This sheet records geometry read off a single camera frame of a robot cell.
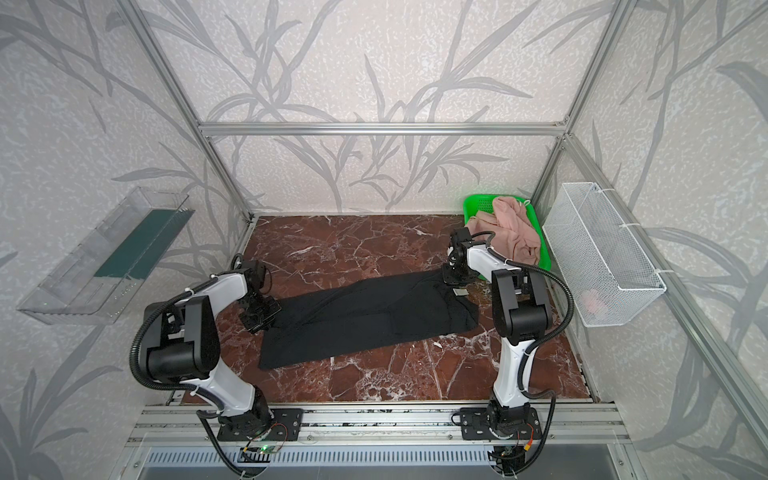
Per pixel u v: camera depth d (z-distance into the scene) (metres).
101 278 0.65
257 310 0.77
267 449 0.70
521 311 0.53
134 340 0.43
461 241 0.82
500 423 0.66
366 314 0.94
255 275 0.72
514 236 0.99
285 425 0.72
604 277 0.62
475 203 1.15
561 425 0.75
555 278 0.50
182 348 0.47
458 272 0.86
